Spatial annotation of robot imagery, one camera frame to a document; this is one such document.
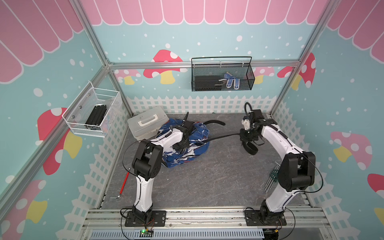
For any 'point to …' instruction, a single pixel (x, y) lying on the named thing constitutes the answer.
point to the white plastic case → (146, 125)
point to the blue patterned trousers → (197, 147)
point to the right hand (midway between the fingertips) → (242, 137)
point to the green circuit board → (145, 233)
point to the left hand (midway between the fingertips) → (179, 147)
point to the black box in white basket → (97, 114)
